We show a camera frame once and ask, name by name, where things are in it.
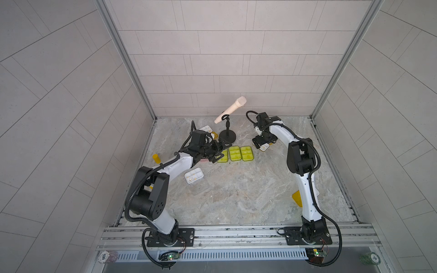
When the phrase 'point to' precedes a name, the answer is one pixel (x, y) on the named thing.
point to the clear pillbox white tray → (193, 175)
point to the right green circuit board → (316, 255)
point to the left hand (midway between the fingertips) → (230, 149)
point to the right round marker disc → (371, 258)
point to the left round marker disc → (107, 256)
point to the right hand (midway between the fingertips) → (263, 142)
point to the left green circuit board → (173, 256)
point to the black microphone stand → (227, 134)
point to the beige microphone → (239, 102)
